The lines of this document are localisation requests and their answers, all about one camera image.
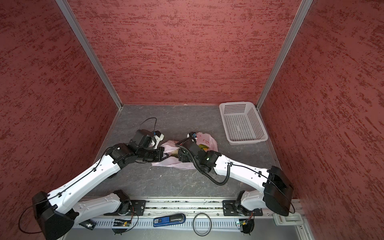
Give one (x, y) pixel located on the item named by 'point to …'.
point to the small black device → (88, 224)
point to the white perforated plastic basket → (242, 123)
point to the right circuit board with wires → (247, 225)
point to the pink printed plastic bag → (205, 142)
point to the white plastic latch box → (293, 218)
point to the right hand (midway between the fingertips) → (182, 155)
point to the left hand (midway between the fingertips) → (167, 159)
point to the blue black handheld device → (168, 220)
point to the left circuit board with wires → (121, 222)
